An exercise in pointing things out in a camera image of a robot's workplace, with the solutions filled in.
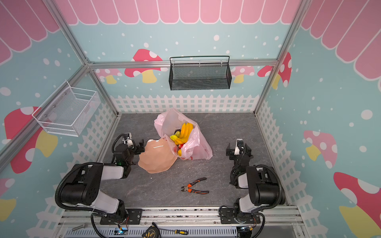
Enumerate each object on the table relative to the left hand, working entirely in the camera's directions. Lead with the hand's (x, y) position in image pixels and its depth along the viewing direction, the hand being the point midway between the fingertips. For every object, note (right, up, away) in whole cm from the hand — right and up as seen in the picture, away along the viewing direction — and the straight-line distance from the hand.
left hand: (136, 142), depth 94 cm
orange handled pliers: (+34, -24, -11) cm, 43 cm away
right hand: (+63, 0, -4) cm, 64 cm away
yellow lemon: (+28, -6, -3) cm, 29 cm away
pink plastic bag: (+38, 0, -26) cm, 46 cm away
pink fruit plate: (+13, -9, +3) cm, 16 cm away
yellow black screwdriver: (+29, -40, -24) cm, 55 cm away
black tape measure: (+17, -39, -26) cm, 50 cm away
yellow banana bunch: (+31, +8, +6) cm, 33 cm away
